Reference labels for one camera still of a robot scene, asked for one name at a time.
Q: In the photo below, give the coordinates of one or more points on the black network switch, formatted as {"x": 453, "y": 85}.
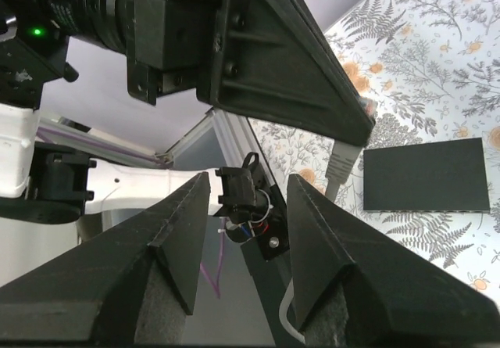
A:
{"x": 441, "y": 176}

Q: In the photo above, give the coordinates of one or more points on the aluminium table frame rail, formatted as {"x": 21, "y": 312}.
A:
{"x": 218, "y": 139}

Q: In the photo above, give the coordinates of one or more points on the floral patterned table mat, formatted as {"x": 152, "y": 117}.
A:
{"x": 432, "y": 66}

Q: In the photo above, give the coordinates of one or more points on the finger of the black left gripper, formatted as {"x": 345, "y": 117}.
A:
{"x": 268, "y": 60}

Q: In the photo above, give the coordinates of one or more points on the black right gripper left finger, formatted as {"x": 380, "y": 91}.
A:
{"x": 131, "y": 286}

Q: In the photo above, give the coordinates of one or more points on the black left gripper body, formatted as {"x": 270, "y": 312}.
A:
{"x": 165, "y": 42}

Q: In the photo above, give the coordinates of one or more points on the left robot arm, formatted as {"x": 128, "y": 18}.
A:
{"x": 53, "y": 184}

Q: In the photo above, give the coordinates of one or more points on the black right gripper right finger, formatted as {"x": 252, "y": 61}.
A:
{"x": 355, "y": 287}

